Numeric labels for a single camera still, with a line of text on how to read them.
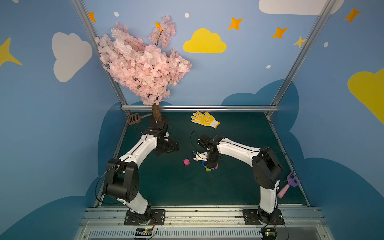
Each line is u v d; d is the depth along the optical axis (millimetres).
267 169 497
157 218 743
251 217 739
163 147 755
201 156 795
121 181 451
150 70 733
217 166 857
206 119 1188
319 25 751
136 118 1151
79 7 691
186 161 931
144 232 727
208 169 899
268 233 733
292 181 868
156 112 1050
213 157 769
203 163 851
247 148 554
